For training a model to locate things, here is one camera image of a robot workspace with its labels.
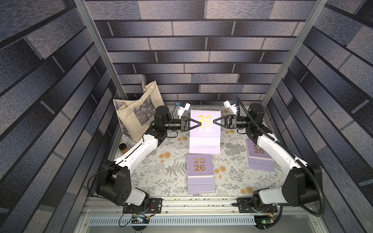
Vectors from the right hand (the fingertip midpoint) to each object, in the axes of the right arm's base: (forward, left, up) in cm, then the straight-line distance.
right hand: (211, 122), depth 69 cm
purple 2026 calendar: (-18, +5, -28) cm, 34 cm away
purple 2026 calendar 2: (-7, +3, -3) cm, 9 cm away
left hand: (-3, +6, +1) cm, 7 cm away
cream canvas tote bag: (+15, +46, -13) cm, 50 cm away
